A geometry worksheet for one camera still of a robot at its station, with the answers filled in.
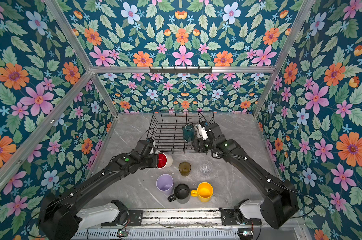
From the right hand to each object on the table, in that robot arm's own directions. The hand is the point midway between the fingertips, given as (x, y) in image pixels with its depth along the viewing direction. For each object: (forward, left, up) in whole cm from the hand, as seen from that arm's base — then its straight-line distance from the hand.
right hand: (199, 140), depth 80 cm
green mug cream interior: (+12, +6, -8) cm, 16 cm away
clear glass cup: (-7, -4, -19) cm, 21 cm away
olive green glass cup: (-8, +9, -18) cm, 21 cm away
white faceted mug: (-2, -1, +10) cm, 10 cm away
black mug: (-22, +10, -21) cm, 32 cm away
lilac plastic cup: (-17, +20, -17) cm, 31 cm away
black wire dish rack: (+20, +17, -17) cm, 31 cm away
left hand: (-8, +21, -5) cm, 23 cm away
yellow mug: (-21, -3, -20) cm, 29 cm away
